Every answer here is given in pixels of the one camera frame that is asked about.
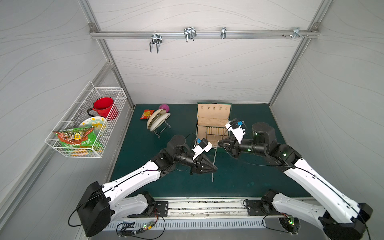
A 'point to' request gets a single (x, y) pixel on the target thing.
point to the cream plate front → (160, 121)
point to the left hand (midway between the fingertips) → (214, 172)
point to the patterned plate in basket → (97, 122)
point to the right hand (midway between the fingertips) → (219, 141)
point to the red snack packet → (146, 114)
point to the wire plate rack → (158, 136)
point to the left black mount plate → (157, 209)
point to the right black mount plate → (254, 207)
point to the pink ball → (164, 106)
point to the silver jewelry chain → (214, 160)
